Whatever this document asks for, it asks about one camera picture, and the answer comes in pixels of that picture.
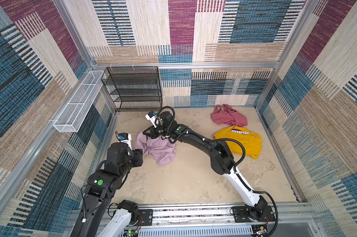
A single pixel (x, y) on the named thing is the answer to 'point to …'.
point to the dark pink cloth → (224, 114)
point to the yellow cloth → (251, 141)
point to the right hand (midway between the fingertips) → (144, 133)
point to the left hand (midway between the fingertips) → (138, 148)
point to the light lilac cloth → (162, 151)
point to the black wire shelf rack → (134, 88)
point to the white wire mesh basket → (73, 115)
